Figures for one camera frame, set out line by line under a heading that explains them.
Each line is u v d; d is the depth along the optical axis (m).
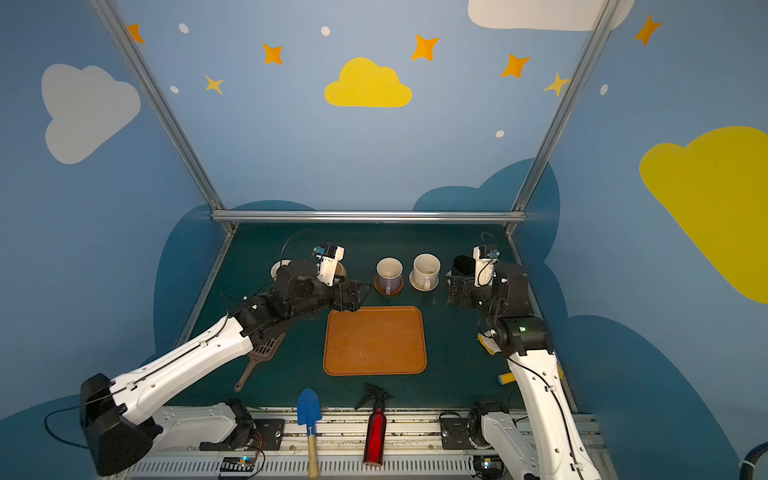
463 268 1.01
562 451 0.39
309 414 0.77
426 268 1.04
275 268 0.96
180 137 0.92
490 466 0.73
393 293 1.01
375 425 0.74
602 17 0.70
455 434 0.75
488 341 0.91
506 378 0.84
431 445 0.73
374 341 0.91
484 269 0.61
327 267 0.63
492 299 0.59
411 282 1.05
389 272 1.04
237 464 0.73
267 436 0.73
